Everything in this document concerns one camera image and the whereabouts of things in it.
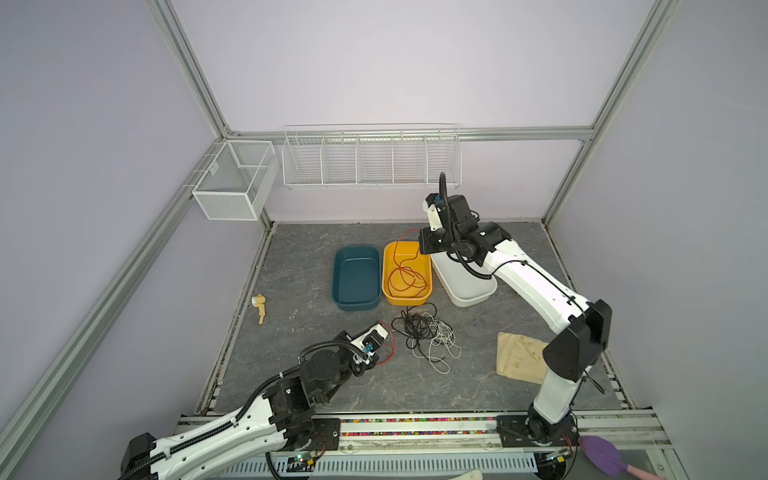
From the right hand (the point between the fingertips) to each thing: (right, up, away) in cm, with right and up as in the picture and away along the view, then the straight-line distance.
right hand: (420, 238), depth 82 cm
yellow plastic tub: (+3, -9, +26) cm, 27 cm away
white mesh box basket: (-63, +21, +24) cm, 71 cm away
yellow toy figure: (-52, -20, +15) cm, 57 cm away
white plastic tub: (+17, -16, +20) cm, 31 cm away
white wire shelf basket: (-15, +28, +16) cm, 36 cm away
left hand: (-12, -21, -10) cm, 26 cm away
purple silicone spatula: (+44, -53, -11) cm, 70 cm away
